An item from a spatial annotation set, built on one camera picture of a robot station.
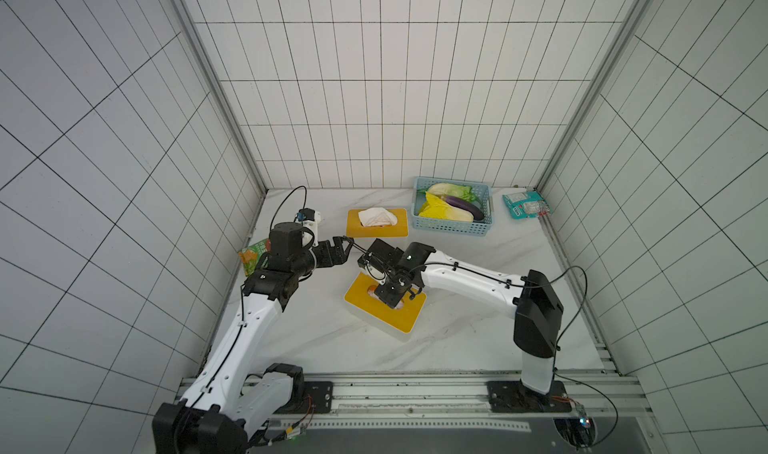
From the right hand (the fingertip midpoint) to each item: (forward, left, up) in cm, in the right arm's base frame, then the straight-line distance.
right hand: (377, 297), depth 81 cm
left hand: (+8, +12, +11) cm, 18 cm away
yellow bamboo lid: (-6, -7, 0) cm, 9 cm away
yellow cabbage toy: (+33, -17, +1) cm, 38 cm away
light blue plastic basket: (+29, -33, -4) cm, 44 cm away
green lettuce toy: (+45, -24, -2) cm, 51 cm away
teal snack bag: (+43, -53, -7) cm, 69 cm away
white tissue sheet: (+26, +2, +3) cm, 26 cm away
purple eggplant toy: (+38, -29, -4) cm, 48 cm away
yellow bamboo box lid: (+23, +9, 0) cm, 25 cm away
